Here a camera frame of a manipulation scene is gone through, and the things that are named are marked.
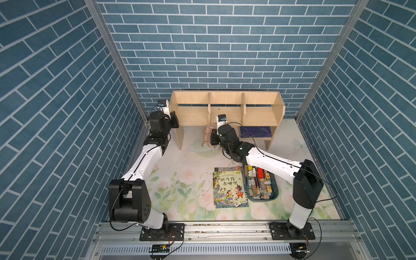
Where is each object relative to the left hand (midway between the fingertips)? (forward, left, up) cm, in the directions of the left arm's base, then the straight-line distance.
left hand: (179, 111), depth 83 cm
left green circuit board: (-55, +5, -33) cm, 64 cm away
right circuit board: (-56, -56, -30) cm, 85 cm away
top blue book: (0, -43, -15) cm, 45 cm away
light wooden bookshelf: (+5, -41, -4) cm, 42 cm away
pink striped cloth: (-10, -15, -5) cm, 18 cm away
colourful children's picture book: (-29, -27, -29) cm, 49 cm away
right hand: (-8, -19, -5) cm, 21 cm away
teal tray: (-28, -44, -27) cm, 59 cm away
